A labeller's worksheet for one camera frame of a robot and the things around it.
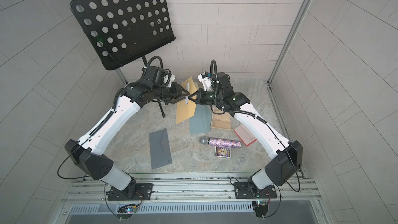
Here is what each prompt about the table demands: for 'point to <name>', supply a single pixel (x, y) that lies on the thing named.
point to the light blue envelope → (200, 123)
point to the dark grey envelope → (160, 154)
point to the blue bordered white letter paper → (186, 100)
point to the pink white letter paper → (247, 137)
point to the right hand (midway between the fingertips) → (188, 98)
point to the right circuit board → (260, 207)
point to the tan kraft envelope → (186, 109)
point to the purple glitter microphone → (205, 140)
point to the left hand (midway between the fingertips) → (191, 93)
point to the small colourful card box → (223, 151)
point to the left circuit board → (126, 212)
